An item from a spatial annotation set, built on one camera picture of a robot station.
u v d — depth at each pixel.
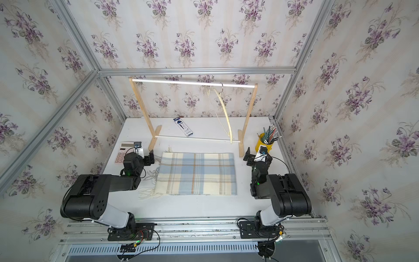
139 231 0.72
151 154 0.86
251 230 0.73
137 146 0.80
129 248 0.71
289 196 0.44
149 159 0.84
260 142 0.95
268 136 0.96
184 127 1.12
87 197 0.45
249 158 0.82
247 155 0.82
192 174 0.90
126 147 1.00
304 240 0.75
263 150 0.75
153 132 1.05
